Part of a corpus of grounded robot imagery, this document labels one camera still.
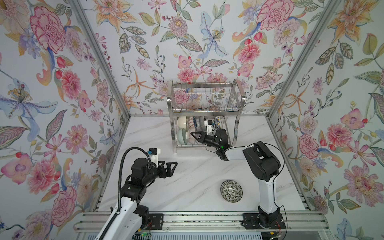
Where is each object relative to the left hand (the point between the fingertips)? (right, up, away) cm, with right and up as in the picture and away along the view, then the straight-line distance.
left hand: (173, 164), depth 77 cm
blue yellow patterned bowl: (+27, +24, +24) cm, 43 cm away
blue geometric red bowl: (+10, +23, +24) cm, 34 cm away
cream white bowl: (+3, +23, +24) cm, 33 cm away
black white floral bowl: (+32, -16, +7) cm, 37 cm away
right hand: (+9, +16, +13) cm, 22 cm away
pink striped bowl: (+10, +12, +13) cm, 21 cm away
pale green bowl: (+4, +14, +16) cm, 21 cm away
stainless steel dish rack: (+19, +37, +44) cm, 60 cm away
